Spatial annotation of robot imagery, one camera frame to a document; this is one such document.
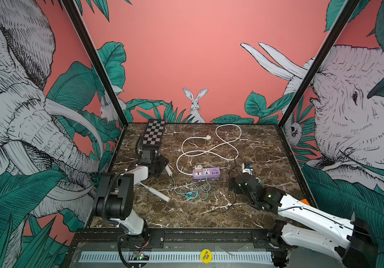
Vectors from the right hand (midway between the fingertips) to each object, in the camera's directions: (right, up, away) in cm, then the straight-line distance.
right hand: (234, 178), depth 81 cm
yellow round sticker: (-14, -31, -11) cm, 36 cm away
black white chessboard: (-48, +21, +27) cm, 59 cm away
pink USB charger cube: (-18, +3, +9) cm, 20 cm away
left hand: (-36, +7, +15) cm, 39 cm away
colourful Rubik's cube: (+35, -11, 0) cm, 37 cm away
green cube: (+17, -5, +11) cm, 21 cm away
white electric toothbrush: (-34, -12, +3) cm, 36 cm away
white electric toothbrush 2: (-35, +1, +14) cm, 38 cm away
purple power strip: (-11, 0, +12) cm, 16 cm away
